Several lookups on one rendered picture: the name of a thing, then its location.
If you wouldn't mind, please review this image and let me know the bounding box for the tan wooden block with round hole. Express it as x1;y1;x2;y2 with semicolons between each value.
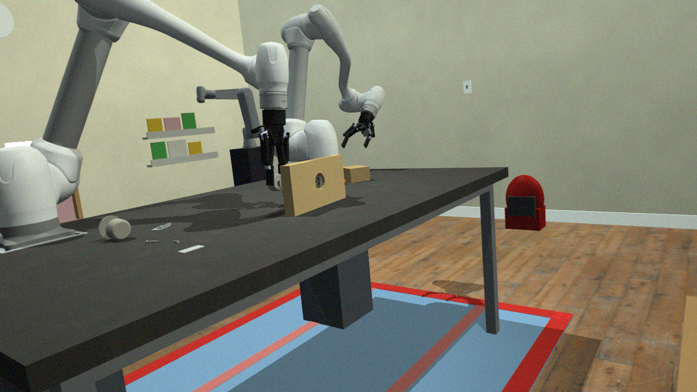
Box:
280;155;346;217

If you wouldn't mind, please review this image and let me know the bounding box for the white door knob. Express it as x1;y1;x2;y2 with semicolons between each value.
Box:
268;174;283;191

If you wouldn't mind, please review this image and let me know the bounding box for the tan rectangular box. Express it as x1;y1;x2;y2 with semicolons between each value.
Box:
343;165;370;183

